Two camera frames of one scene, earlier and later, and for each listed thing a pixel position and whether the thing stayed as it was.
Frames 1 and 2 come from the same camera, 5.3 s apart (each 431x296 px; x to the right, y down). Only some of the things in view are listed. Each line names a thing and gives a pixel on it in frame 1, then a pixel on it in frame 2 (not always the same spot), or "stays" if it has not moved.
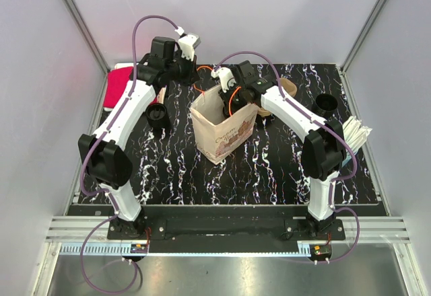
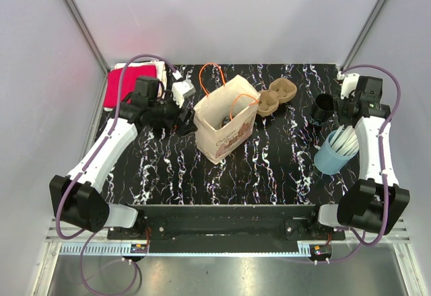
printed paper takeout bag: [218, 136] stays
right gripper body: [234, 99] → [342, 106]
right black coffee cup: [326, 104] stays
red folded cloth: [116, 84] stays
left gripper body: [184, 70] → [170, 113]
